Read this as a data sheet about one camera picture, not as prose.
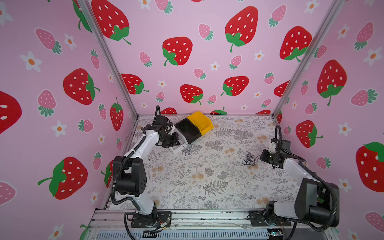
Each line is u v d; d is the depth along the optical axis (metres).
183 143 0.98
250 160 0.95
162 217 0.75
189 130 1.10
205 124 1.11
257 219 0.73
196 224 0.73
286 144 0.70
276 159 0.66
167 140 0.76
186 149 0.98
